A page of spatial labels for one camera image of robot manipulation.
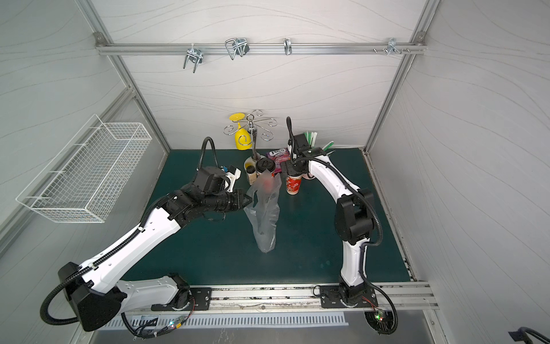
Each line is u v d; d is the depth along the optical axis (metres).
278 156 1.15
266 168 0.91
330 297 0.73
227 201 0.61
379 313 0.72
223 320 0.70
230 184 0.57
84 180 0.68
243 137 1.03
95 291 0.38
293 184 0.95
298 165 0.68
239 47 0.77
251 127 0.91
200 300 0.73
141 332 0.67
